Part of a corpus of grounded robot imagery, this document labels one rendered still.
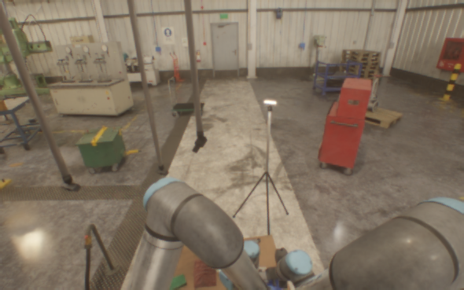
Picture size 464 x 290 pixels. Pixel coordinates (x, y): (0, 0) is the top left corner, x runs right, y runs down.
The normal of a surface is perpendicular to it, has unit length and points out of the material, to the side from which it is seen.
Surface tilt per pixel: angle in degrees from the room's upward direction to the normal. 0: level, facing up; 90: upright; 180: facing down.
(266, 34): 90
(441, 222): 5
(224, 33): 90
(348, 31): 90
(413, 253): 33
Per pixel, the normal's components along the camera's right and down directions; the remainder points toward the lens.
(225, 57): 0.01, 0.46
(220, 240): 0.40, -0.14
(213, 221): 0.46, -0.54
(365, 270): -0.73, -0.37
